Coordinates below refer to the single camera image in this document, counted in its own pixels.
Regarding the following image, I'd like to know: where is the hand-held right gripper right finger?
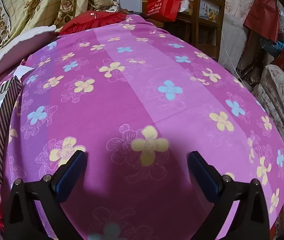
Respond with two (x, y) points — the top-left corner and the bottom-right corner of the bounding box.
(187, 151), (272, 240)

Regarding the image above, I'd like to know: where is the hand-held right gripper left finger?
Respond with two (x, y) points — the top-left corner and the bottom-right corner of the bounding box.
(3, 150), (89, 240)

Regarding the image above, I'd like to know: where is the white tray with striped rim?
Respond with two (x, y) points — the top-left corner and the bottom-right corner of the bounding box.
(0, 76), (24, 183)

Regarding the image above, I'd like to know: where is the floral sofa cover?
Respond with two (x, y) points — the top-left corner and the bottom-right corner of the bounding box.
(253, 64), (284, 230)

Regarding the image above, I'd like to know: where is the white paper sheet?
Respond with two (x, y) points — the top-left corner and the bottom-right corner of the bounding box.
(14, 64), (36, 80)

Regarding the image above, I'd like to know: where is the pink floral bedsheet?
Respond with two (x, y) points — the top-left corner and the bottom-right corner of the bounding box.
(0, 14), (284, 240)

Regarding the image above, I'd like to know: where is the white and pink pillow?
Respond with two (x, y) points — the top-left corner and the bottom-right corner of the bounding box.
(0, 25), (57, 80)

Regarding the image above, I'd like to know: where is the blue cloth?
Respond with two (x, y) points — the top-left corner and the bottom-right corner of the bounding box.
(259, 39), (284, 58)

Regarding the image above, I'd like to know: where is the red frilled pillow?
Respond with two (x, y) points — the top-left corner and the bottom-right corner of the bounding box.
(58, 12), (127, 36)

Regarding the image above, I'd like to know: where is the wooden chair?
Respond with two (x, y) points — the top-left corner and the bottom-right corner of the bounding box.
(163, 0), (226, 62)

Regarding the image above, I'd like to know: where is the beige floral blanket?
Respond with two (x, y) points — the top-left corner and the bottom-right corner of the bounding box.
(0, 0), (122, 55)

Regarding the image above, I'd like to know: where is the red hanging cloth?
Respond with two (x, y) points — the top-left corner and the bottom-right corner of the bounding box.
(243, 0), (281, 43)

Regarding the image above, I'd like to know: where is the red shopping bag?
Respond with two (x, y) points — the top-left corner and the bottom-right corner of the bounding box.
(145, 0), (183, 22)

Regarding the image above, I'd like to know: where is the white cable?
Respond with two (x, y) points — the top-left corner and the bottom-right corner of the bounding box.
(221, 39), (241, 77)

